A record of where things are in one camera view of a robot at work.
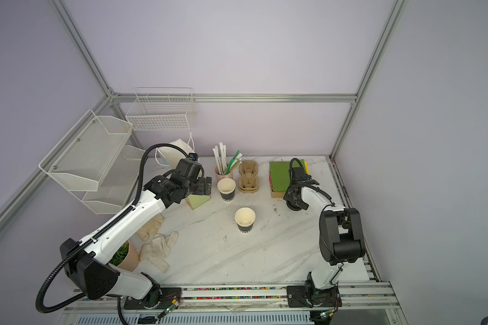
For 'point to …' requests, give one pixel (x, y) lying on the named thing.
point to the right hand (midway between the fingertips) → (293, 197)
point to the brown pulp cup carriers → (248, 181)
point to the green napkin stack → (280, 173)
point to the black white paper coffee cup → (245, 218)
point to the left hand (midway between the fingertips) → (196, 182)
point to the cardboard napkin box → (274, 194)
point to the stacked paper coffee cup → (226, 187)
